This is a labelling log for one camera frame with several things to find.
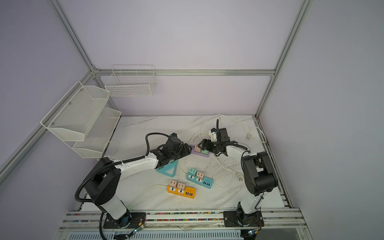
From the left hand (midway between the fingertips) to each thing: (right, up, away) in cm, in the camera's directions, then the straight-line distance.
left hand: (189, 149), depth 88 cm
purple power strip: (+7, -4, +7) cm, 10 cm away
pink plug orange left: (-8, -17, -10) cm, 21 cm away
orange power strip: (0, -22, -8) cm, 24 cm away
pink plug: (+5, 0, +5) cm, 7 cm away
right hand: (+8, +2, +5) cm, 9 cm away
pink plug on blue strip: (+7, -14, -6) cm, 16 cm away
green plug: (+10, -2, +5) cm, 11 cm away
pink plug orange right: (-4, -18, -10) cm, 21 cm away
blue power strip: (+1, -16, -3) cm, 16 cm away
